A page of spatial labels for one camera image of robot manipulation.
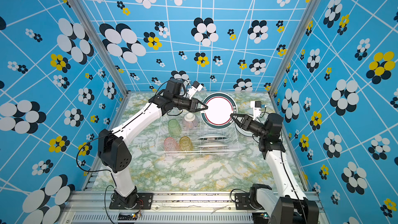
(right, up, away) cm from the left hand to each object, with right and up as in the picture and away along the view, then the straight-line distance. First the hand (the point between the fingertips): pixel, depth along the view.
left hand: (207, 107), depth 75 cm
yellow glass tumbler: (-12, -21, +13) cm, 28 cm away
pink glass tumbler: (-21, -21, +10) cm, 31 cm away
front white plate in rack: (+3, -20, +6) cm, 21 cm away
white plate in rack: (+3, -18, +14) cm, 23 cm away
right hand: (+12, -5, -2) cm, 13 cm away
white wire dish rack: (-12, -18, +21) cm, 30 cm away
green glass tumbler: (-19, -12, +14) cm, 27 cm away
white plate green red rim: (+6, 0, -1) cm, 6 cm away
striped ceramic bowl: (-10, -9, +21) cm, 25 cm away
